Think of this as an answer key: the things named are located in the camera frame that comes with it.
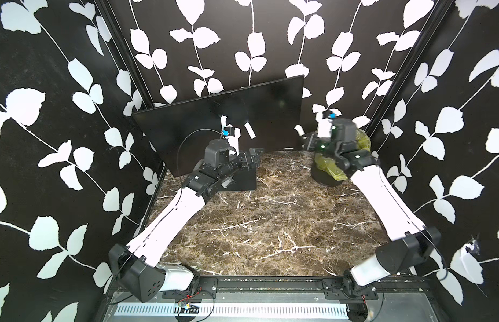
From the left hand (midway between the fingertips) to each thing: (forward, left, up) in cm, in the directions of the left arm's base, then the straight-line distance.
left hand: (255, 148), depth 70 cm
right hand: (+7, -19, -1) cm, 20 cm away
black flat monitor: (+54, -10, -27) cm, 61 cm away
